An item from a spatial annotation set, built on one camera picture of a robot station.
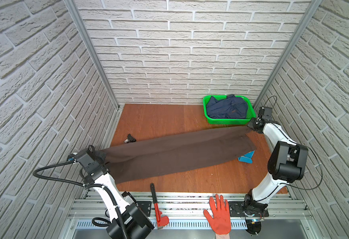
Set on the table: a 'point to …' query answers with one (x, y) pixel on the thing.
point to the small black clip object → (130, 139)
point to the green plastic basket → (251, 112)
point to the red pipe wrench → (161, 220)
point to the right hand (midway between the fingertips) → (257, 124)
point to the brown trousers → (132, 161)
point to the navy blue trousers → (232, 106)
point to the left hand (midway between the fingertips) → (98, 148)
